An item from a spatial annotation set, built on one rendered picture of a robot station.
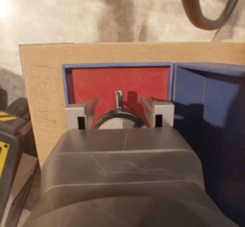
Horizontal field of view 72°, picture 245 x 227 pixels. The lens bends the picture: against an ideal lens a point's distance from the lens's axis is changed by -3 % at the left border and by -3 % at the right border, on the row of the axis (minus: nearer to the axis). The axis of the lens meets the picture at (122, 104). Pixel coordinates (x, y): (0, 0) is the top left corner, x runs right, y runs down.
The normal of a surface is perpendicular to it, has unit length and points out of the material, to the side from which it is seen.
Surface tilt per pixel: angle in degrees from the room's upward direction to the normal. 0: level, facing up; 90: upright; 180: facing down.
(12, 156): 0
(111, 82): 0
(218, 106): 84
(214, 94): 84
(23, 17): 0
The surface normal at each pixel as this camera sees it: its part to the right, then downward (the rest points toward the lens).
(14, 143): 0.04, 0.29
